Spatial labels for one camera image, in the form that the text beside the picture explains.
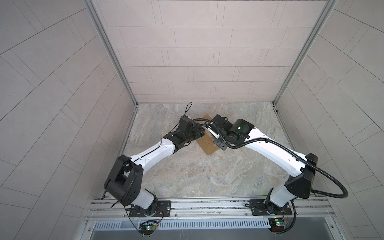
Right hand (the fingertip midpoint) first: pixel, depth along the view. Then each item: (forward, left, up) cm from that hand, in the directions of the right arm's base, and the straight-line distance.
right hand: (219, 139), depth 75 cm
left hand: (+9, +7, -4) cm, 12 cm away
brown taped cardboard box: (+1, +7, -3) cm, 7 cm away
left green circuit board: (-33, +35, -16) cm, 51 cm away
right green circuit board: (-35, -23, -20) cm, 46 cm away
